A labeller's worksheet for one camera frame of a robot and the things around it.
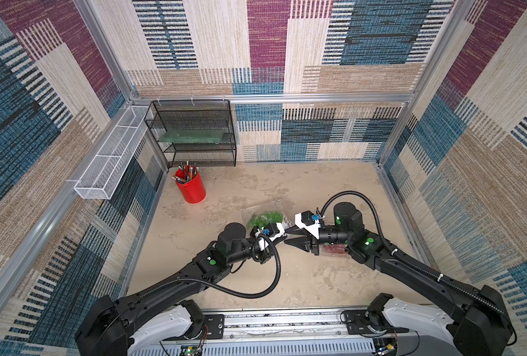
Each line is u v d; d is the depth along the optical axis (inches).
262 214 37.7
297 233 27.4
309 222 22.8
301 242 24.8
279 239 23.9
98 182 35.9
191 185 37.7
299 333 28.7
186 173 38.9
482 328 15.4
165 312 23.1
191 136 37.6
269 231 22.9
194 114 40.2
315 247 24.3
